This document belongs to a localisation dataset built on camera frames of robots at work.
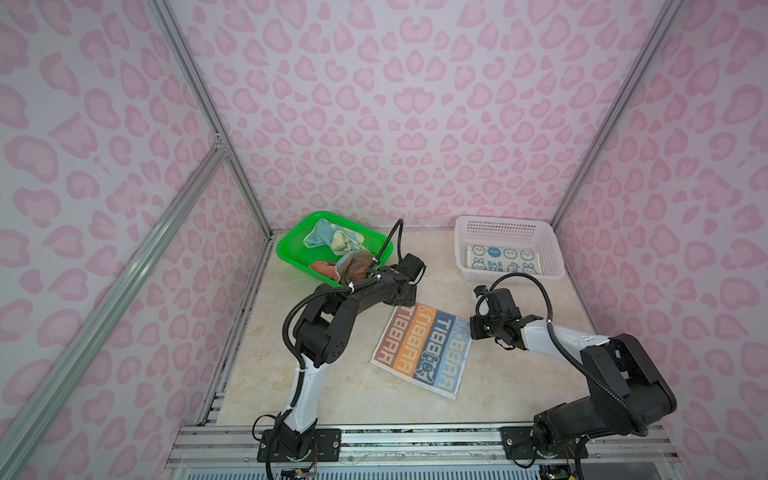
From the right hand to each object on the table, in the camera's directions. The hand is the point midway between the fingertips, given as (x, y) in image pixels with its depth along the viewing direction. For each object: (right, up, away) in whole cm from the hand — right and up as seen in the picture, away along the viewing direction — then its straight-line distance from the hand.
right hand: (470, 319), depth 92 cm
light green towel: (-43, +26, +16) cm, 52 cm away
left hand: (-18, +6, +6) cm, 20 cm away
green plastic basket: (-61, +22, +17) cm, 67 cm away
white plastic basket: (+27, +28, +19) cm, 43 cm away
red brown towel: (-39, +15, +6) cm, 42 cm away
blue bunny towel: (+17, +18, +17) cm, 30 cm away
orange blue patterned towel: (-14, -7, -2) cm, 16 cm away
